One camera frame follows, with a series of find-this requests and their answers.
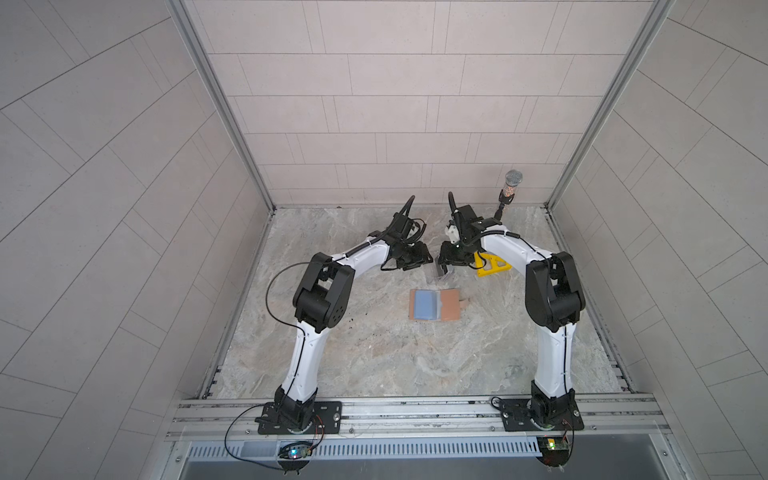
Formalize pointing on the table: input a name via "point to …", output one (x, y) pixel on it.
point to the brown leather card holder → (434, 304)
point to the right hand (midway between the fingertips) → (441, 259)
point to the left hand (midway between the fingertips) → (435, 256)
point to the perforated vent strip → (272, 451)
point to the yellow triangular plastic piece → (493, 264)
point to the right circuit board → (555, 450)
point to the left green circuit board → (296, 450)
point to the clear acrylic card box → (434, 276)
